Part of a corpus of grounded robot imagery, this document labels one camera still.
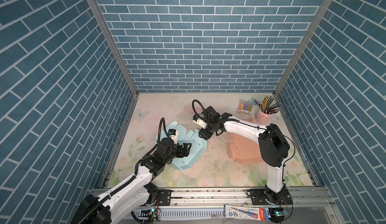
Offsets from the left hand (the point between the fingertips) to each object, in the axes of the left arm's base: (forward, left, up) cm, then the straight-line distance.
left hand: (186, 144), depth 83 cm
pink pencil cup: (+18, -49, -1) cm, 52 cm away
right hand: (+11, -9, -2) cm, 14 cm away
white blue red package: (-31, -29, -7) cm, 43 cm away
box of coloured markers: (+33, -42, -7) cm, 54 cm away
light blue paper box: (+2, -7, -7) cm, 10 cm away
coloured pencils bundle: (+25, -53, +2) cm, 58 cm away
